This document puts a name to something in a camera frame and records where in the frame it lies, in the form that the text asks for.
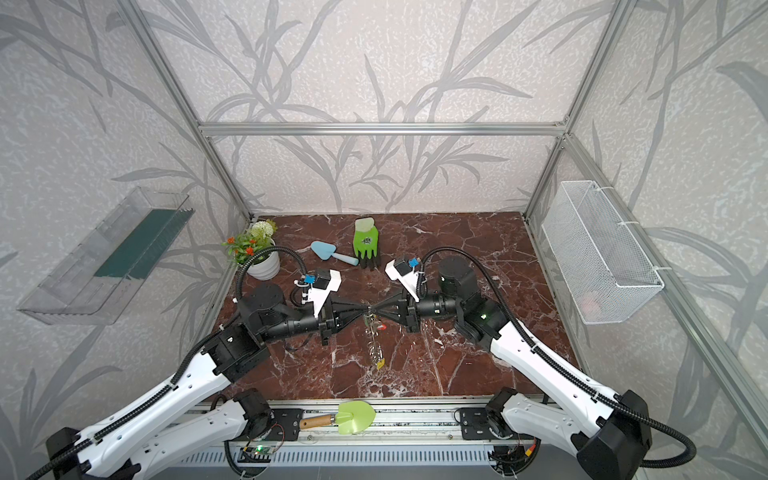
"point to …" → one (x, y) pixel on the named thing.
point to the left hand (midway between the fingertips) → (367, 306)
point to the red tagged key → (382, 327)
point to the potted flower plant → (261, 236)
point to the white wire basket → (604, 272)
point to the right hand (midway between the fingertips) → (378, 300)
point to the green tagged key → (367, 323)
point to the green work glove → (366, 242)
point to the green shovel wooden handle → (352, 417)
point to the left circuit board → (258, 454)
